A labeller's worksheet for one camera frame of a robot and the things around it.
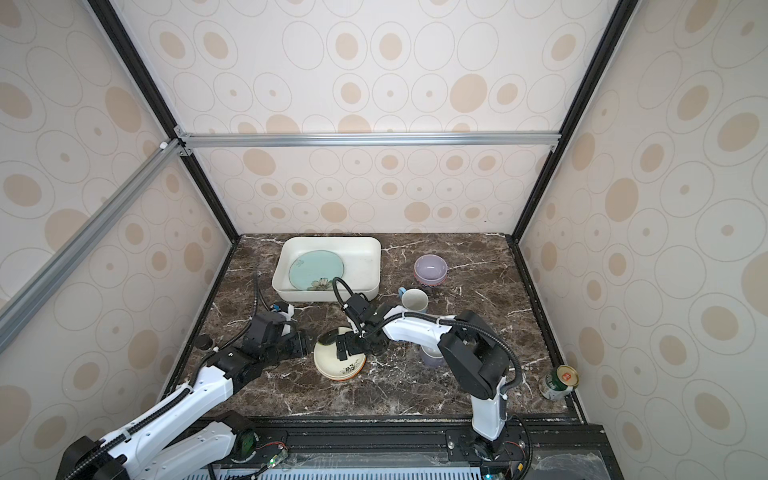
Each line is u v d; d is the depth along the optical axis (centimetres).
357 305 70
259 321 62
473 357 48
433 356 80
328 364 85
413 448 75
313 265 112
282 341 70
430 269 104
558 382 74
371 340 66
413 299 93
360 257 113
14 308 51
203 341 82
